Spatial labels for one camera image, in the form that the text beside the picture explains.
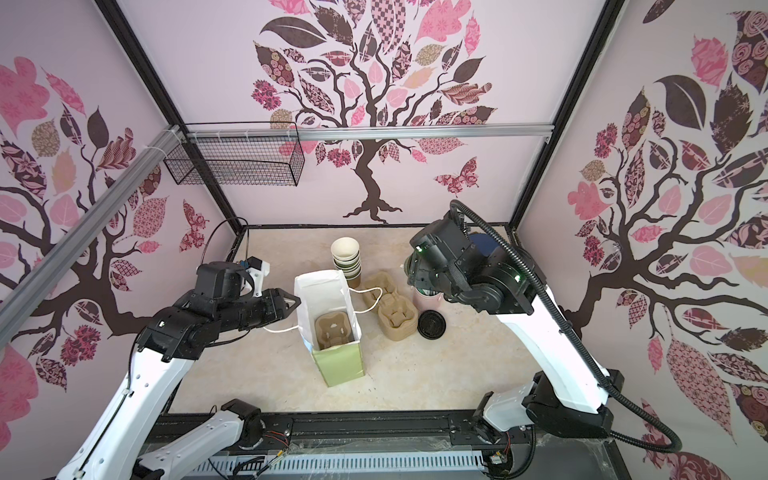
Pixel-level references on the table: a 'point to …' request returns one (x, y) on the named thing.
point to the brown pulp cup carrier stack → (397, 315)
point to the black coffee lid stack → (431, 324)
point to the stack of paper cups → (347, 257)
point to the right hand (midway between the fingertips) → (424, 264)
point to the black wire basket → (242, 153)
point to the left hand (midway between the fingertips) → (295, 309)
